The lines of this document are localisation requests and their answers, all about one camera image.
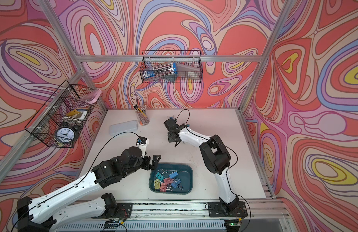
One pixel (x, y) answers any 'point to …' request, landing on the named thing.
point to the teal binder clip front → (159, 176)
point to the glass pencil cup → (141, 113)
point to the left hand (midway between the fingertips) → (155, 155)
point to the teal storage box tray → (185, 175)
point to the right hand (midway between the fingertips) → (175, 139)
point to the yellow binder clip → (156, 183)
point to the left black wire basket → (61, 121)
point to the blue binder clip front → (176, 183)
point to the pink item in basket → (92, 96)
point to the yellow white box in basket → (79, 113)
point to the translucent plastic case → (126, 126)
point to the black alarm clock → (66, 133)
